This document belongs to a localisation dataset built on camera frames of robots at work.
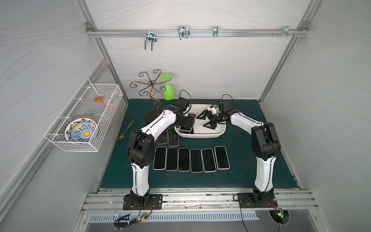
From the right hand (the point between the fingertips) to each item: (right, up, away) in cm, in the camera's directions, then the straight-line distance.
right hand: (199, 120), depth 93 cm
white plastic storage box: (0, -8, +8) cm, 11 cm away
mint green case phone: (-10, -24, -5) cm, 27 cm away
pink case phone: (-3, -24, -7) cm, 26 cm away
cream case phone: (+5, -24, -8) cm, 26 cm away
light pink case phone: (-26, -25, -1) cm, 36 cm away
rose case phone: (-18, -24, -5) cm, 30 cm away
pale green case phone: (-18, -12, +2) cm, 21 cm away
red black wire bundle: (-40, -49, -26) cm, 68 cm away
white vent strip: (-46, -47, -23) cm, 70 cm away
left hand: (-7, -2, -2) cm, 8 cm away
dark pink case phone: (+14, -23, -5) cm, 27 cm away
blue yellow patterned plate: (-54, -2, -32) cm, 63 cm away
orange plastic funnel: (-55, +12, -17) cm, 59 cm away
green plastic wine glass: (-20, +18, +2) cm, 27 cm away
